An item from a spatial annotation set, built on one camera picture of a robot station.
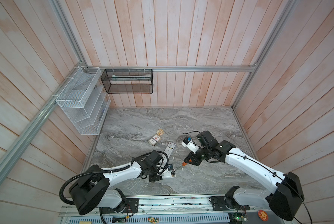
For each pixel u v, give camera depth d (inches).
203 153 25.9
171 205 29.5
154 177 29.3
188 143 27.5
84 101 26.2
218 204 28.8
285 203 15.4
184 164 30.3
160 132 40.9
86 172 17.7
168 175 32.9
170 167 28.9
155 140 38.6
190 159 28.2
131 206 28.8
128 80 40.9
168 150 36.5
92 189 16.5
